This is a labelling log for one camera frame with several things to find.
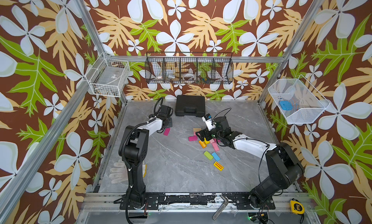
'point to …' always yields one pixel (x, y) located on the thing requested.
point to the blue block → (216, 156)
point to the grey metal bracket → (220, 209)
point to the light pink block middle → (211, 140)
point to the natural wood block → (197, 129)
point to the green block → (208, 155)
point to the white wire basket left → (108, 77)
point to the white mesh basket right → (299, 102)
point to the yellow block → (206, 142)
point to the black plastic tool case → (190, 105)
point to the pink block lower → (215, 146)
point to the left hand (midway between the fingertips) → (167, 120)
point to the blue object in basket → (286, 105)
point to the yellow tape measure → (296, 207)
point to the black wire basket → (189, 68)
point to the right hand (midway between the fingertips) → (201, 129)
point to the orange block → (202, 144)
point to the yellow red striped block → (218, 166)
